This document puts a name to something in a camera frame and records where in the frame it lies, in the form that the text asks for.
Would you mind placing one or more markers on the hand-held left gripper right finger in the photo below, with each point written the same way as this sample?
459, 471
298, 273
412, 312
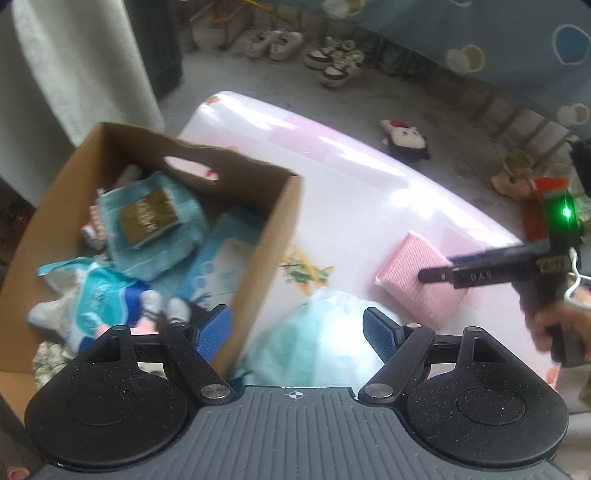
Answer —
378, 330

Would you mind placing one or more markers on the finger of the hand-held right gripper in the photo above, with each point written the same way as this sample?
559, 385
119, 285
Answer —
436, 274

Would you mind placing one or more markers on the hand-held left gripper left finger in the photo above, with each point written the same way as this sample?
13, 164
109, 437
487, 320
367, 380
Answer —
214, 330

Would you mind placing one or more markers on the pink sponge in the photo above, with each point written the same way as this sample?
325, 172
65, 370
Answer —
406, 263

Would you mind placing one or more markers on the translucent green plastic bag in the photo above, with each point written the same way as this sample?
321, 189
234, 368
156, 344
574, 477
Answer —
314, 341

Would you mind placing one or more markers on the blue white bandage box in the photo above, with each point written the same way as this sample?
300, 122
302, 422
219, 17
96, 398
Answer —
221, 263

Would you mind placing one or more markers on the brown cardboard box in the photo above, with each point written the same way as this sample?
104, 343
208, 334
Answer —
258, 258

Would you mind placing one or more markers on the teal checkered towel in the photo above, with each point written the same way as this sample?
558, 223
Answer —
134, 263

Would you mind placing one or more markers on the blue wet wipes pack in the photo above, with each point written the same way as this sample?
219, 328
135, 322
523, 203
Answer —
101, 295

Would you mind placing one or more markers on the brown packet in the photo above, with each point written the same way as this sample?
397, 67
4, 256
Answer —
150, 217

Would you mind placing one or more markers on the green scrunchie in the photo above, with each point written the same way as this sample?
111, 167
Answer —
48, 362

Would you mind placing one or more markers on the white soft item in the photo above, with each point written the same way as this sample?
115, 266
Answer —
129, 174

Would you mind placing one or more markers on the person's right hand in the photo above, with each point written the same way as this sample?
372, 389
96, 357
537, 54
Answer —
538, 323

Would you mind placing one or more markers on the red plastic bag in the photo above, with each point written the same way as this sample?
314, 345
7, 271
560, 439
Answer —
535, 207

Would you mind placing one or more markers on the pink printed tablecloth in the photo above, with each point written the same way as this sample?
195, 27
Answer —
346, 184

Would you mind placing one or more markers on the black and white plush toy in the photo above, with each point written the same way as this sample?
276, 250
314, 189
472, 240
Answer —
406, 138

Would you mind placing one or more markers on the blue printed blanket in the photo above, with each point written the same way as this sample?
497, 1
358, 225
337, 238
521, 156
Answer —
485, 37

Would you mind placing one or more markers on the dark cabinet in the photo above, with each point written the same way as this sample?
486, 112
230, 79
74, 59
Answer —
159, 46

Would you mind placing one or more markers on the white curtain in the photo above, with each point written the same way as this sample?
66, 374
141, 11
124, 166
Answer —
92, 60

